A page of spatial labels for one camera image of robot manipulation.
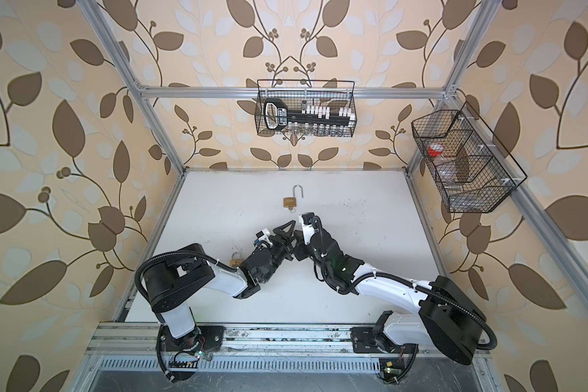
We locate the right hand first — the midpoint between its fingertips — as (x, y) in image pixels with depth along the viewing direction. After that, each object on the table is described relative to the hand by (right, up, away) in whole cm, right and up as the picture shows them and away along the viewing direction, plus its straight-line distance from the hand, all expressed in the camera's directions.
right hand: (295, 234), depth 80 cm
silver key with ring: (-2, +7, +25) cm, 26 cm away
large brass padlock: (-3, +10, +28) cm, 30 cm away
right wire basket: (+54, +20, -8) cm, 58 cm away
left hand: (+2, +3, -1) cm, 4 cm away
